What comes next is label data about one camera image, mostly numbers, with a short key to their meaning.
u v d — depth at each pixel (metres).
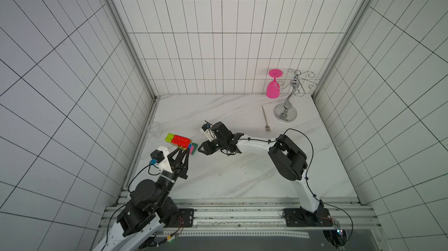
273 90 1.02
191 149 0.63
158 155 0.51
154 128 1.00
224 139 0.75
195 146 0.95
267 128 1.03
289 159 0.53
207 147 0.79
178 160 0.56
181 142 0.57
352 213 0.76
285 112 1.10
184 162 0.61
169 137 0.60
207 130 0.82
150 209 0.48
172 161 0.57
